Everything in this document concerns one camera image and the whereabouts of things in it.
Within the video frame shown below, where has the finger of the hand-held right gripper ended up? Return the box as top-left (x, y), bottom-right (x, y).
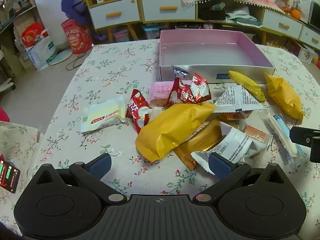
top-left (290, 126), bottom-right (320, 163)

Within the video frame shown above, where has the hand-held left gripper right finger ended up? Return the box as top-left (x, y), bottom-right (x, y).
top-left (192, 152), bottom-right (288, 204)

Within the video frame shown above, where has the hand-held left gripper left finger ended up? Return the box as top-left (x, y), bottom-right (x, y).
top-left (32, 152), bottom-right (127, 204)

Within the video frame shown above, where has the clear packet with blue label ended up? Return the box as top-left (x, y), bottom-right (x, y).
top-left (257, 109), bottom-right (308, 165)

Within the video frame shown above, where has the white printed snack packet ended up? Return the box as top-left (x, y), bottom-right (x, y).
top-left (213, 84), bottom-right (267, 113)
top-left (191, 127), bottom-right (265, 175)

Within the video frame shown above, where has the gold snack packet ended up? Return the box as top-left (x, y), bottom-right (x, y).
top-left (174, 119), bottom-right (227, 170)

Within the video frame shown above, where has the yellow paper snack packet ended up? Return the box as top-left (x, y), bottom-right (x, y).
top-left (135, 102), bottom-right (217, 162)
top-left (264, 72), bottom-right (306, 125)

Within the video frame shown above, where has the clear orange cracker packet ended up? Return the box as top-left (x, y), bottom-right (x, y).
top-left (244, 124), bottom-right (270, 152)

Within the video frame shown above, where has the orange snack packet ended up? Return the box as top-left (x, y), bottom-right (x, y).
top-left (216, 111), bottom-right (248, 122)

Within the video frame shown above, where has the cream white snack packet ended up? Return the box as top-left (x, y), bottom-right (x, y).
top-left (80, 94), bottom-right (126, 133)

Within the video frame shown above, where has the yellow printed cracker packet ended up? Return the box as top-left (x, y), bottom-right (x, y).
top-left (228, 70), bottom-right (266, 103)

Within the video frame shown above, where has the pink snack packet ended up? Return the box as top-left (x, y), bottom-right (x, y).
top-left (147, 81), bottom-right (175, 105)

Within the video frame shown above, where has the pink box with silver sides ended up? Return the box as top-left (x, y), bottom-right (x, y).
top-left (159, 29), bottom-right (275, 85)

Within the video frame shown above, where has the floral cloth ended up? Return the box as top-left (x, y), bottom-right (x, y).
top-left (0, 121), bottom-right (40, 230)

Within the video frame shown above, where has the black device with green display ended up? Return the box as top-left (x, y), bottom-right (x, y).
top-left (0, 154), bottom-right (21, 193)

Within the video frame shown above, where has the yellow egg tray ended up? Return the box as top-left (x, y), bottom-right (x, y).
top-left (265, 34), bottom-right (288, 48)

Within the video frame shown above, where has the red cloth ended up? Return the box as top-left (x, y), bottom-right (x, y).
top-left (0, 107), bottom-right (10, 123)

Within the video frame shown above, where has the round white base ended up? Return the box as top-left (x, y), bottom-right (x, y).
top-left (49, 49), bottom-right (73, 65)

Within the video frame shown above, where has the microwave oven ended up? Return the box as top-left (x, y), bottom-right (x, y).
top-left (309, 1), bottom-right (320, 30)

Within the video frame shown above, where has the red printed bag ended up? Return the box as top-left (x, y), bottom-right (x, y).
top-left (61, 19), bottom-right (93, 54)

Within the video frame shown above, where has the clear storage box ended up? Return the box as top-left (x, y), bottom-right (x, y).
top-left (141, 25), bottom-right (163, 40)
top-left (112, 27), bottom-right (130, 43)

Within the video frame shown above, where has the pile of folded clothes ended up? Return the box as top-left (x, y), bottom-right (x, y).
top-left (226, 6), bottom-right (263, 27)

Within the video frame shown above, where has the white and red shopping bag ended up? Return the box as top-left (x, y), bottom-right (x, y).
top-left (15, 21), bottom-right (57, 70)

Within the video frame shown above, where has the metal shelf rack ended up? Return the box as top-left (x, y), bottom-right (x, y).
top-left (0, 0), bottom-right (39, 90)

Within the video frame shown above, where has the white drawer with yellow handle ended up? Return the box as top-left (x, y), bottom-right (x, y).
top-left (299, 26), bottom-right (320, 49)
top-left (89, 0), bottom-right (140, 29)
top-left (141, 0), bottom-right (195, 22)
top-left (262, 10), bottom-right (304, 39)

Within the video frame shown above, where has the black cable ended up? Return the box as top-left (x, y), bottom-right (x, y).
top-left (66, 52), bottom-right (85, 71)

